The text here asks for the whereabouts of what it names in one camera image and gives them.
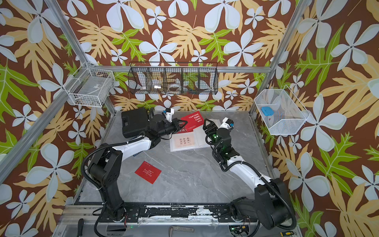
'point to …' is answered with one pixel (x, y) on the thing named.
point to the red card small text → (194, 120)
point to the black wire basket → (172, 78)
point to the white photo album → (200, 135)
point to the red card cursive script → (148, 172)
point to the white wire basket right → (282, 112)
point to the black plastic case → (134, 122)
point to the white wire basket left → (92, 87)
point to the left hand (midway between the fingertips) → (188, 120)
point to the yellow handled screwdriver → (286, 233)
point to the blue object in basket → (267, 111)
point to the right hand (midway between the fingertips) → (205, 121)
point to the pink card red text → (184, 140)
